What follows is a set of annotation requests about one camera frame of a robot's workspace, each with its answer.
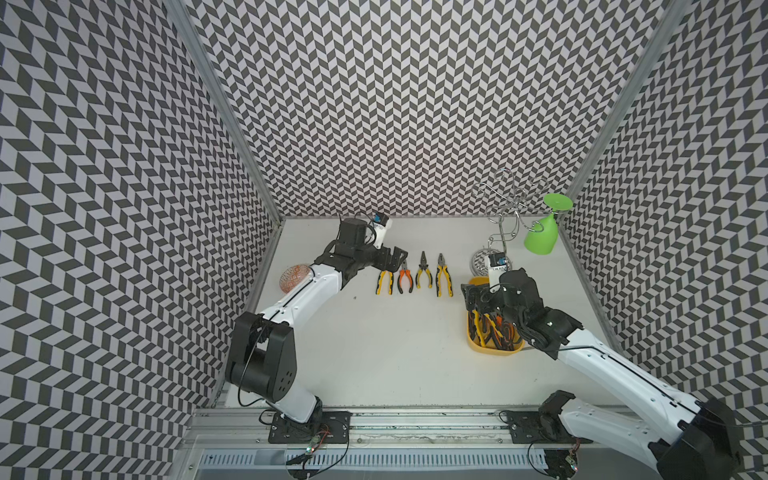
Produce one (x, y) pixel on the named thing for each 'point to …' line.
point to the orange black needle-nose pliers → (401, 273)
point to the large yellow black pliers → (442, 266)
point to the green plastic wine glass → (543, 236)
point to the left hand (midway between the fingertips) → (392, 250)
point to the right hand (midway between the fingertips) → (479, 287)
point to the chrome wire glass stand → (509, 196)
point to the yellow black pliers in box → (479, 329)
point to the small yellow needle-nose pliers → (423, 266)
